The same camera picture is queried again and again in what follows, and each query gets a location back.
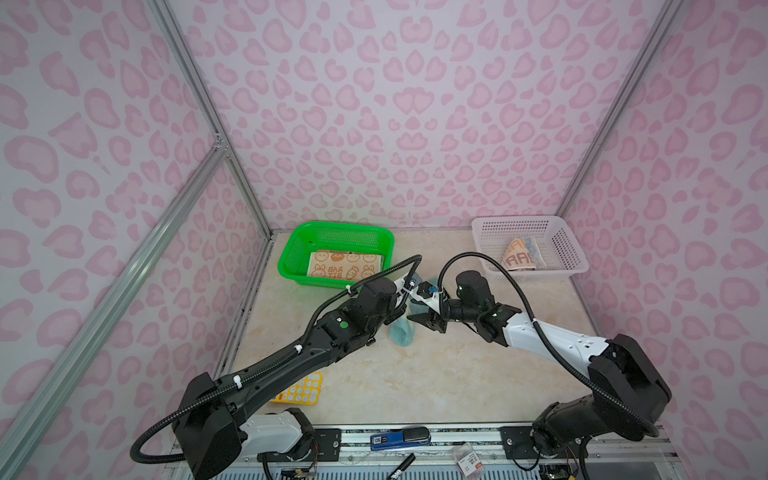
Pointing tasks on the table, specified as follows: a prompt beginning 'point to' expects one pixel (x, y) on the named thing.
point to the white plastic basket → (563, 256)
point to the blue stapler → (400, 438)
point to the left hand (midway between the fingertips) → (400, 283)
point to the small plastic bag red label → (467, 461)
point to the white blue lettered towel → (524, 254)
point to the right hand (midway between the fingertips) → (410, 305)
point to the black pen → (402, 467)
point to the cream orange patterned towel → (345, 265)
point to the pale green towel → (402, 332)
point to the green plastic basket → (304, 237)
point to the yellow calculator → (306, 391)
